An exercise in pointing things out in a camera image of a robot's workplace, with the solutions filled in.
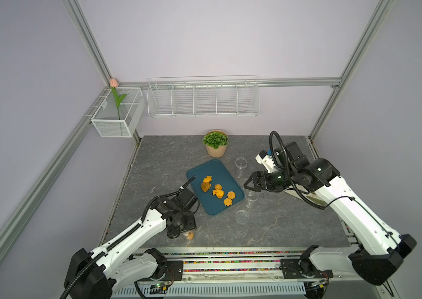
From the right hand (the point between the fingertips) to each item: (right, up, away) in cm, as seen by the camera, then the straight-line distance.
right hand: (251, 185), depth 68 cm
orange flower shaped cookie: (-8, -12, +23) cm, 27 cm away
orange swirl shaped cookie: (-12, -6, +28) cm, 31 cm away
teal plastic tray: (-15, +1, +35) cm, 38 cm away
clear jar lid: (-1, -18, +20) cm, 27 cm away
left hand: (-25, -20, +8) cm, 32 cm away
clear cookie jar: (0, +7, +29) cm, 30 cm away
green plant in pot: (-14, +18, +31) cm, 39 cm away
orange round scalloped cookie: (-6, -9, +26) cm, 28 cm away
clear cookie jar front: (-25, -24, +13) cm, 37 cm away
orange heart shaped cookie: (-19, -5, +28) cm, 34 cm away
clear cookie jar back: (+4, -9, +23) cm, 25 cm away
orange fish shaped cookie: (-12, -8, +26) cm, 29 cm away
